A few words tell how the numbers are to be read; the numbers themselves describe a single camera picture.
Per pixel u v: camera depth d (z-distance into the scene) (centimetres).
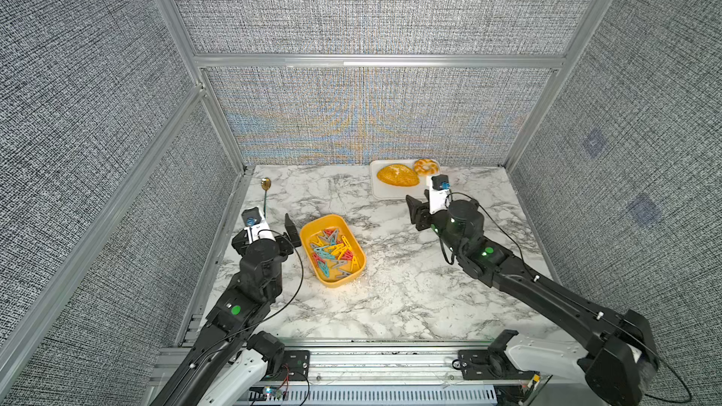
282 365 73
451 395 70
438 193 62
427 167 120
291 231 63
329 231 98
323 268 90
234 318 47
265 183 113
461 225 55
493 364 65
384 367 75
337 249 93
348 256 92
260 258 48
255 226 56
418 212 66
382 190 106
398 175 111
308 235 98
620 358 38
